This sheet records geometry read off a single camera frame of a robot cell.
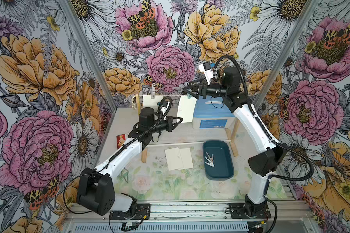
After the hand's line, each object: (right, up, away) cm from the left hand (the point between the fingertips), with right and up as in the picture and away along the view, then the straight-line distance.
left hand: (182, 123), depth 75 cm
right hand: (+2, +15, -8) cm, 17 cm away
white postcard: (+2, +8, -2) cm, 8 cm away
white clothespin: (+18, -25, +14) cm, 34 cm away
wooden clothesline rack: (+35, -11, +24) cm, 44 cm away
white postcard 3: (+3, -22, +18) cm, 29 cm away
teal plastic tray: (+22, -24, +14) cm, 36 cm away
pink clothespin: (+19, -22, +16) cm, 34 cm away
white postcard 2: (-4, -24, +17) cm, 30 cm away
